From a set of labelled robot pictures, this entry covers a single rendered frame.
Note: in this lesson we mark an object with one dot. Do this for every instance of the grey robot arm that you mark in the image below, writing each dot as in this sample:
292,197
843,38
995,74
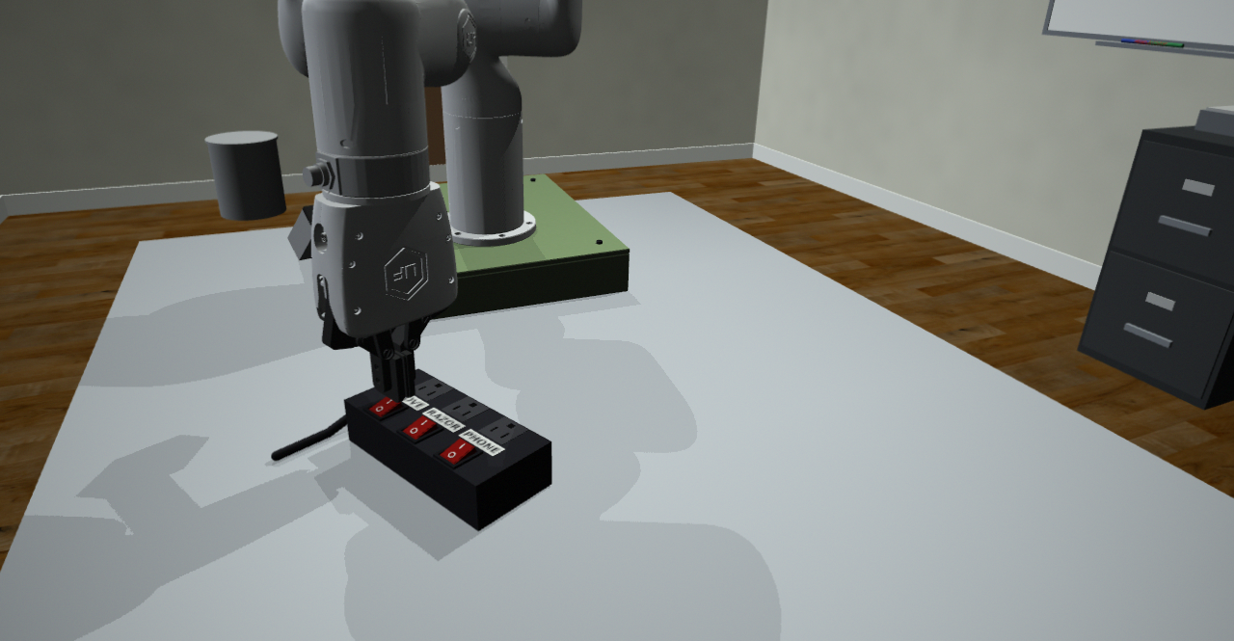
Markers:
364,55

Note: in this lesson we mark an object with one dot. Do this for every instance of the black power strip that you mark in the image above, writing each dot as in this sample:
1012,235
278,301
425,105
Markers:
477,463

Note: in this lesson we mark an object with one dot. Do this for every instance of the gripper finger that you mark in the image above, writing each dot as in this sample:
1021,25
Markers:
406,339
386,367

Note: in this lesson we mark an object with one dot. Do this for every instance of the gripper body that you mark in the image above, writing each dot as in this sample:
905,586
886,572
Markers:
403,260

